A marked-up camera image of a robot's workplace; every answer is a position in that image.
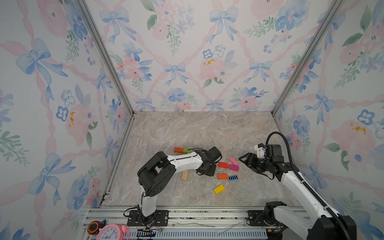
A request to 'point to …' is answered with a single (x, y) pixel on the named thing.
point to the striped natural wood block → (184, 175)
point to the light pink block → (233, 160)
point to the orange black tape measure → (94, 226)
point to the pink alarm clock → (112, 232)
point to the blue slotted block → (233, 178)
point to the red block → (223, 165)
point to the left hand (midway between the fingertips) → (211, 171)
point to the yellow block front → (219, 189)
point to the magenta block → (233, 167)
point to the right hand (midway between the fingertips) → (244, 160)
